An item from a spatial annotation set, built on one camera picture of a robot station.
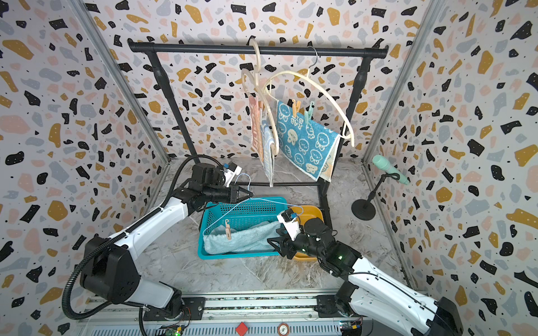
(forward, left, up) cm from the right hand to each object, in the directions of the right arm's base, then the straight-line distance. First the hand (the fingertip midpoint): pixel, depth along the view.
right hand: (276, 237), depth 71 cm
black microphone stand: (+24, -41, -20) cm, 52 cm away
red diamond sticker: (-24, +11, -18) cm, 32 cm away
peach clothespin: (+3, +17, -2) cm, 18 cm away
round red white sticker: (-24, -3, -20) cm, 31 cm away
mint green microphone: (+23, -37, +13) cm, 45 cm away
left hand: (+15, +8, +4) cm, 17 cm away
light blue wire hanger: (+13, +11, +2) cm, 17 cm away
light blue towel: (+4, +9, -10) cm, 14 cm away
